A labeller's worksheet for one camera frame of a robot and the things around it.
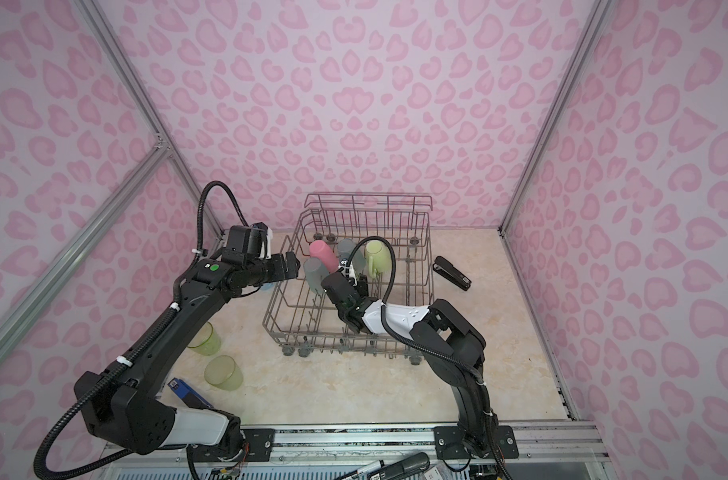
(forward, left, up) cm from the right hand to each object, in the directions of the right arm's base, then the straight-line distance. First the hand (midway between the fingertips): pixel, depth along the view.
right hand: (346, 274), depth 93 cm
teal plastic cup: (-1, +10, +1) cm, 10 cm away
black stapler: (+10, -33, -9) cm, 36 cm away
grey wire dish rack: (-12, +14, -9) cm, 20 cm away
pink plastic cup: (+8, +9, +2) cm, 13 cm away
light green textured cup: (-28, +33, -10) cm, 44 cm away
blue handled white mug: (-17, +15, +19) cm, 30 cm away
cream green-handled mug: (+6, -10, +1) cm, 11 cm away
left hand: (-6, +14, +14) cm, 21 cm away
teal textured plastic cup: (+6, +1, +4) cm, 7 cm away
